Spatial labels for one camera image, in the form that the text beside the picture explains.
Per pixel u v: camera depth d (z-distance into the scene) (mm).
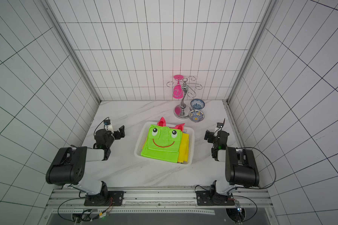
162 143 853
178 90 1010
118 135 851
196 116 1072
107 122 797
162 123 925
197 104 1146
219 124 813
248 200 644
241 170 453
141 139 867
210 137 858
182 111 1111
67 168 451
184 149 836
